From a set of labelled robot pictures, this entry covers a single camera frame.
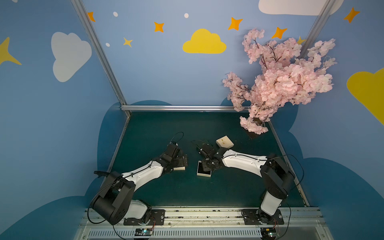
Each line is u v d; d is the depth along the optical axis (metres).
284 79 0.61
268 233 0.71
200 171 0.86
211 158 0.68
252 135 1.08
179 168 0.80
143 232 0.70
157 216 0.75
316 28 0.76
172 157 0.70
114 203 0.42
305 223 0.73
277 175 0.49
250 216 0.75
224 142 1.01
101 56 0.86
